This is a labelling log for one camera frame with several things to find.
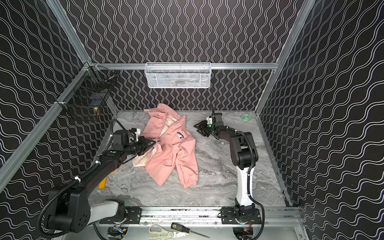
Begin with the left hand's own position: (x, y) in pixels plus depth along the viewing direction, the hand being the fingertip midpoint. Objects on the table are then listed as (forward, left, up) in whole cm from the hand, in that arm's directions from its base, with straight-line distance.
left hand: (159, 142), depth 81 cm
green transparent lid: (+38, -57, -18) cm, 71 cm away
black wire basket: (+30, +49, +12) cm, 59 cm away
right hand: (+20, -19, -11) cm, 30 cm away
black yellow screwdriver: (-36, -14, -17) cm, 43 cm away
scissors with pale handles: (-38, -2, -19) cm, 43 cm away
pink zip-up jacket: (+7, -6, -12) cm, 15 cm away
